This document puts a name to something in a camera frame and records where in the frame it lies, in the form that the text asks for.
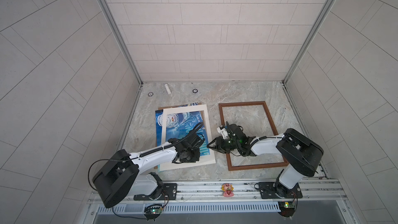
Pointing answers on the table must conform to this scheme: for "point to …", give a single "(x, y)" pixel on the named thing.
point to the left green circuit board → (152, 211)
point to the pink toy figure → (227, 188)
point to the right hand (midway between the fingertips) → (209, 150)
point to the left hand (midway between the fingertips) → (202, 157)
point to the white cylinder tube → (167, 88)
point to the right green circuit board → (286, 208)
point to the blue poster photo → (178, 124)
